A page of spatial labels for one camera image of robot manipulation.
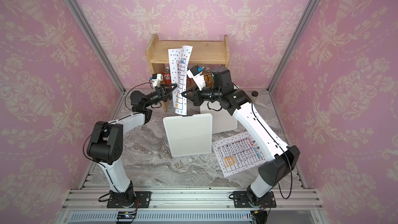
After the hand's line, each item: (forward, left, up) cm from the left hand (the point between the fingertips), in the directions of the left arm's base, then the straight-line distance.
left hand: (177, 90), depth 77 cm
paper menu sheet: (-19, -34, -32) cm, 51 cm away
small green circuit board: (-48, +22, -34) cm, 63 cm away
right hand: (-9, -5, +7) cm, 12 cm away
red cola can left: (+13, +7, -1) cm, 15 cm away
